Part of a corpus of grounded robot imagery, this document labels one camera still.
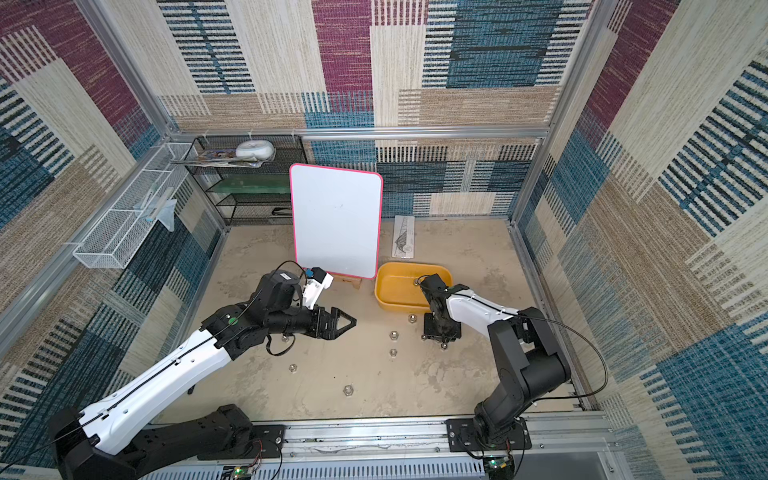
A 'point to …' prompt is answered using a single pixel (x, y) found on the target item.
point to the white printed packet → (404, 237)
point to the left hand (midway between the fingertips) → (344, 318)
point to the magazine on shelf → (225, 157)
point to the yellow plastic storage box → (395, 290)
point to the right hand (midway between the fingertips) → (436, 332)
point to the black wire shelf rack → (252, 196)
